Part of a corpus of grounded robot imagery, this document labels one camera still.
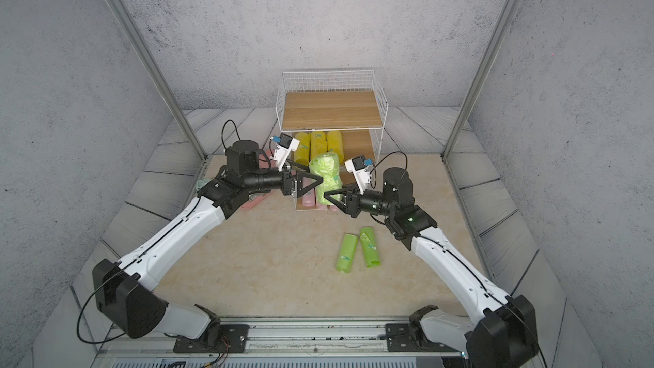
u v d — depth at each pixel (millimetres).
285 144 616
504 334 379
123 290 394
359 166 612
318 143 853
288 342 727
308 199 995
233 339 727
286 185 616
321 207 990
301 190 611
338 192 647
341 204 655
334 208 988
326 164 636
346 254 866
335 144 865
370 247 871
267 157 584
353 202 605
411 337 681
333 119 742
